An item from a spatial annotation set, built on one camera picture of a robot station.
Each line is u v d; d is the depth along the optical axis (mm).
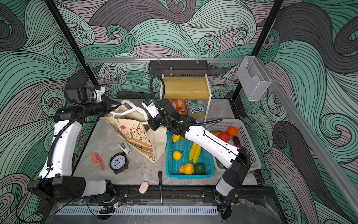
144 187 747
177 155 836
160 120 581
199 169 778
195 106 911
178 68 950
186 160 857
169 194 746
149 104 580
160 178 782
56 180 371
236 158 409
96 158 824
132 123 729
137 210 697
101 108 599
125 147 897
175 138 925
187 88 811
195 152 870
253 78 795
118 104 688
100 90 643
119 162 833
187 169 764
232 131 923
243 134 899
